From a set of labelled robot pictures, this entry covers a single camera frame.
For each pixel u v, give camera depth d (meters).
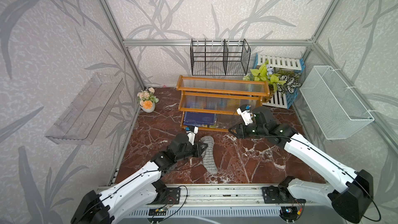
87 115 0.70
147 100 0.99
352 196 0.37
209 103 1.05
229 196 0.75
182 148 0.61
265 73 0.93
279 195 0.68
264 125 0.57
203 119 0.97
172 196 0.73
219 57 1.04
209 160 0.73
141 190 0.49
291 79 0.89
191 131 0.71
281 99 1.12
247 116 0.67
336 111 0.60
